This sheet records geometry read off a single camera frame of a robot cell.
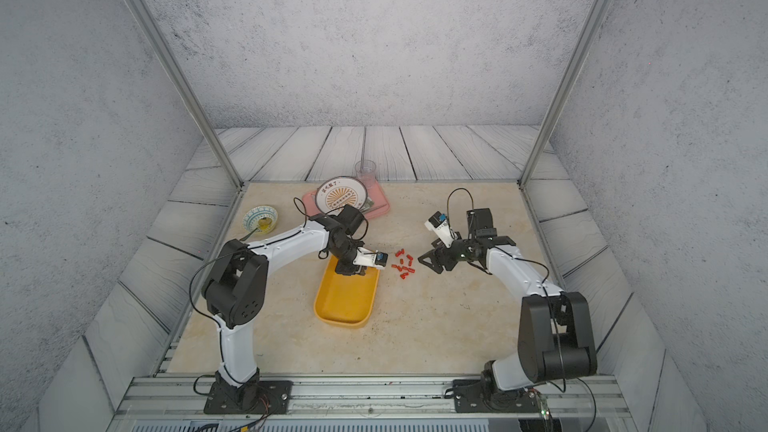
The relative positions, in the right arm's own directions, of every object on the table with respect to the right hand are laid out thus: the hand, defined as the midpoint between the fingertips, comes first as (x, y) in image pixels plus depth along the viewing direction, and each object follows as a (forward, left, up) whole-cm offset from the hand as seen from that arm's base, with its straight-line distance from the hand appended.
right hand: (432, 250), depth 86 cm
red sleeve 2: (+7, +9, -13) cm, 17 cm away
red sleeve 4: (+4, +9, -13) cm, 16 cm away
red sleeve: (+5, +6, -12) cm, 14 cm away
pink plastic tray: (+29, +18, -12) cm, 36 cm away
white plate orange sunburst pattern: (+31, +35, -9) cm, 48 cm away
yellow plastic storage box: (-9, +26, -13) cm, 30 cm away
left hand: (0, +20, -8) cm, 21 cm away
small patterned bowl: (+19, +59, -9) cm, 63 cm away
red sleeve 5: (0, +6, -12) cm, 14 cm away
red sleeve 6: (-1, +8, -13) cm, 15 cm away
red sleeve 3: (+1, +10, -12) cm, 16 cm away
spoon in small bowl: (+6, +59, -4) cm, 59 cm away
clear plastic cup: (+42, +23, -7) cm, 48 cm away
